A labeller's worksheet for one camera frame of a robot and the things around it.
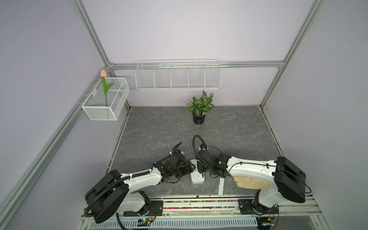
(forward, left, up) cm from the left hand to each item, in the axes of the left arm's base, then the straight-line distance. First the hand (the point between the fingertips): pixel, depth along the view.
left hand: (193, 169), depth 83 cm
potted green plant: (+32, -7, +20) cm, 38 cm away
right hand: (+3, -4, +1) cm, 5 cm away
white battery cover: (-9, -15, -4) cm, 18 cm away
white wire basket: (+34, +47, +27) cm, 64 cm away
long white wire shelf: (+57, +5, +26) cm, 63 cm away
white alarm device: (-4, -2, 0) cm, 4 cm away
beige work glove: (-9, -33, -2) cm, 34 cm away
